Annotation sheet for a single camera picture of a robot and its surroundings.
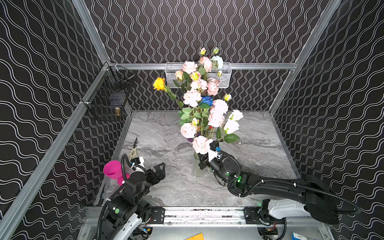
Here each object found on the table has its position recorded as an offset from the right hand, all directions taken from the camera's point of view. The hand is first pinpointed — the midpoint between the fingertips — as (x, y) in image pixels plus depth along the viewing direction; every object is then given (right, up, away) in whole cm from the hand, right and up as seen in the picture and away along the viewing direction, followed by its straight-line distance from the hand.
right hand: (196, 146), depth 69 cm
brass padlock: (-43, +18, +13) cm, 48 cm away
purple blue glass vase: (0, +5, -3) cm, 6 cm away
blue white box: (+46, -41, -1) cm, 62 cm away
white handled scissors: (-40, -8, +28) cm, 49 cm away
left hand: (-16, -10, +3) cm, 20 cm away
